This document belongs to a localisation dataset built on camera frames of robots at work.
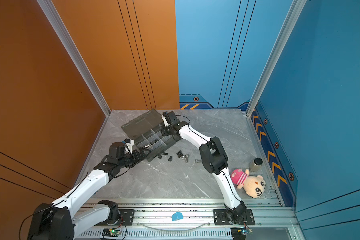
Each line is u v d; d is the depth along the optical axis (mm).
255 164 828
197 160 915
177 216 723
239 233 698
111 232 710
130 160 724
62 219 395
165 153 961
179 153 961
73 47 834
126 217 738
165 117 793
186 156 940
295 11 708
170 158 939
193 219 745
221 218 725
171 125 771
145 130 1089
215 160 579
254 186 756
